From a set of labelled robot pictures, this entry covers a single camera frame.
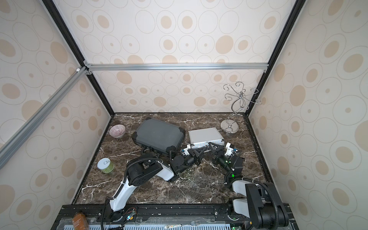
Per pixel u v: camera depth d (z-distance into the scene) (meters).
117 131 1.06
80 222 0.68
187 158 0.78
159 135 0.95
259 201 0.44
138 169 0.55
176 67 1.84
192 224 0.70
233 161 0.66
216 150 0.74
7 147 0.51
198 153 0.80
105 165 0.85
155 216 0.73
